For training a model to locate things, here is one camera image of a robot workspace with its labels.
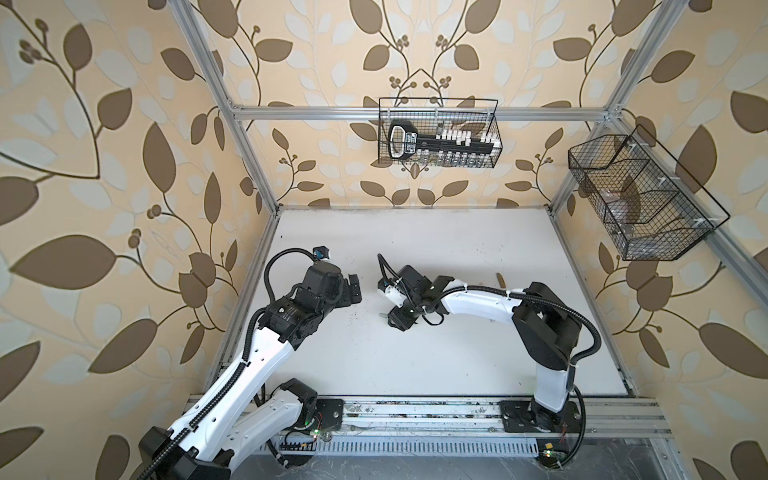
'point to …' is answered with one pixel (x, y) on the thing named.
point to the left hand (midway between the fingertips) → (345, 281)
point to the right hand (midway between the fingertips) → (396, 317)
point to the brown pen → (501, 280)
